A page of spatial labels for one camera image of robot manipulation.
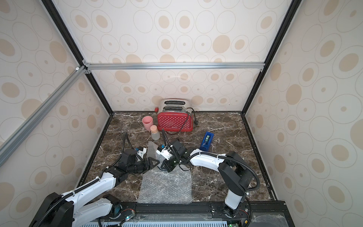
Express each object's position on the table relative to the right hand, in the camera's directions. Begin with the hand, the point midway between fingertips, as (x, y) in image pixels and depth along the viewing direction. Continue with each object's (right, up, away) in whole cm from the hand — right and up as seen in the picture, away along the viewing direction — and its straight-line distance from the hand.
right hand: (166, 164), depth 83 cm
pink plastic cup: (-17, +26, +21) cm, 38 cm away
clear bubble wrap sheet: (-5, -12, -2) cm, 13 cm away
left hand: (-3, +1, -3) cm, 4 cm away
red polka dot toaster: (+4, +30, +11) cm, 32 cm away
